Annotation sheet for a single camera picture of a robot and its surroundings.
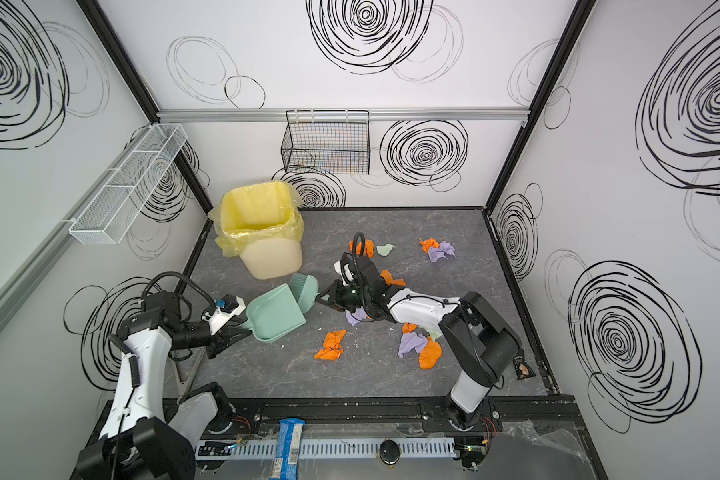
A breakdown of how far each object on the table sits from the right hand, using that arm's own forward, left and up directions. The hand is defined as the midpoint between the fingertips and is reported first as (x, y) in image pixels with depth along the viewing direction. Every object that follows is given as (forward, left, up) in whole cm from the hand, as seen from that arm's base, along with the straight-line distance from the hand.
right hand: (313, 302), depth 80 cm
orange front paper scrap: (-7, -4, -13) cm, 15 cm away
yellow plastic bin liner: (+31, +22, +4) cm, 38 cm away
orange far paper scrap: (+31, -37, -12) cm, 50 cm away
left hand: (-6, +18, -1) cm, 19 cm away
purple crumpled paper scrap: (-5, -12, +2) cm, 13 cm away
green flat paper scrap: (+28, -20, -14) cm, 37 cm away
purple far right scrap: (+26, -40, -11) cm, 49 cm away
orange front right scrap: (-9, -32, -14) cm, 36 cm away
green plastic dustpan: (-3, +11, -1) cm, 11 cm away
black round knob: (-32, -19, -3) cm, 38 cm away
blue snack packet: (-31, +3, -12) cm, 33 cm away
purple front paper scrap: (-5, -27, -12) cm, 30 cm away
